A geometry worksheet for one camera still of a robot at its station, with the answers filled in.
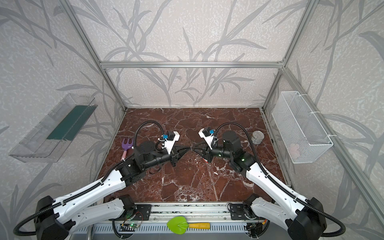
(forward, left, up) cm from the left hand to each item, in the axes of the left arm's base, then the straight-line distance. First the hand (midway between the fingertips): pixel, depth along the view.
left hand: (191, 145), depth 66 cm
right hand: (+3, -2, -3) cm, 5 cm away
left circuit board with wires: (-26, +28, -29) cm, 48 cm away
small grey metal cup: (+20, -42, -24) cm, 52 cm away
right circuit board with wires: (-28, -32, -29) cm, 52 cm away
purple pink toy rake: (+14, +45, -29) cm, 55 cm away
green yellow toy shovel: (-27, +6, -26) cm, 38 cm away
